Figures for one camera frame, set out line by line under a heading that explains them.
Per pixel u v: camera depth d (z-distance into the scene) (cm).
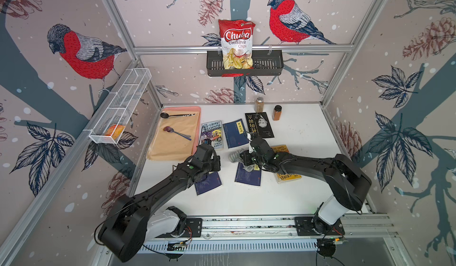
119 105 79
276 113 107
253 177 87
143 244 70
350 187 45
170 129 107
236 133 104
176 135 106
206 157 67
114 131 64
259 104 111
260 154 69
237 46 82
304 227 73
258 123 110
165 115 114
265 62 95
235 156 88
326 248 70
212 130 104
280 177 85
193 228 73
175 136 104
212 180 86
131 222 40
